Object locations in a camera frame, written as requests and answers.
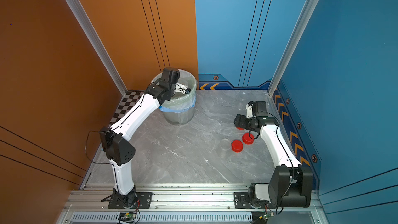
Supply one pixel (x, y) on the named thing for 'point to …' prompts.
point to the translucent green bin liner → (180, 102)
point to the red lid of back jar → (240, 128)
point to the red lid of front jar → (247, 139)
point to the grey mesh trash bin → (179, 118)
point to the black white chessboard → (130, 99)
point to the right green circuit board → (267, 215)
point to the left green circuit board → (123, 215)
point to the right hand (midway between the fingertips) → (241, 121)
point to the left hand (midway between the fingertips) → (167, 73)
